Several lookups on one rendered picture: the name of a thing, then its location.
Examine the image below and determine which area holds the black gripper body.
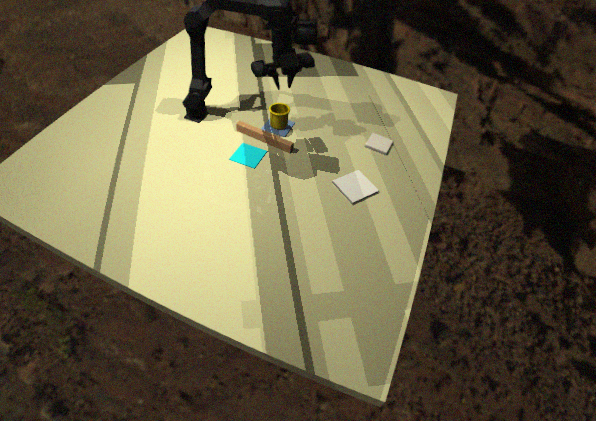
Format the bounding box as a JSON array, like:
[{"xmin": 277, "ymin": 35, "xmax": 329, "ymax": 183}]
[{"xmin": 251, "ymin": 43, "xmax": 315, "ymax": 77}]

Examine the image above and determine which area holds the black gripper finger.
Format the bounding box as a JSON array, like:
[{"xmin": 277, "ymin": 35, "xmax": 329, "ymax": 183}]
[
  {"xmin": 268, "ymin": 72, "xmax": 280, "ymax": 90},
  {"xmin": 287, "ymin": 69, "xmax": 302, "ymax": 88}
]

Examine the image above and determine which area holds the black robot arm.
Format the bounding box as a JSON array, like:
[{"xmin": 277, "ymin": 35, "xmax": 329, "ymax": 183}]
[{"xmin": 182, "ymin": 0, "xmax": 317, "ymax": 123}]

